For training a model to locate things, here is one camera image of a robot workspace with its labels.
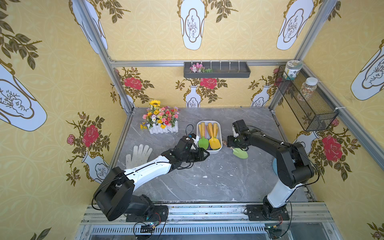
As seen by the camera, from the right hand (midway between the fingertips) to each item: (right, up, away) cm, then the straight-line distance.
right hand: (234, 141), depth 97 cm
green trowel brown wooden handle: (+3, -7, -2) cm, 8 cm away
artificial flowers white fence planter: (-47, +14, -2) cm, 49 cm away
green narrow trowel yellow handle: (-20, -1, +1) cm, 20 cm away
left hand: (-21, -4, -14) cm, 25 cm away
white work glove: (-60, -9, -2) cm, 60 cm away
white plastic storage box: (-15, -6, -4) cm, 16 cm away
